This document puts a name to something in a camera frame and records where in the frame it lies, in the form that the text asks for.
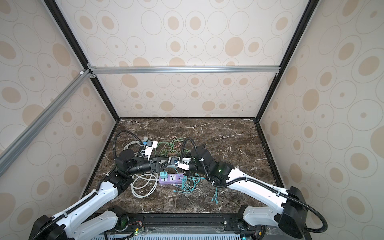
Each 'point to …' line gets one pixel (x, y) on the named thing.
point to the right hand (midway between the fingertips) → (180, 158)
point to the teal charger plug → (163, 174)
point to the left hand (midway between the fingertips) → (173, 163)
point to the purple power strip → (172, 178)
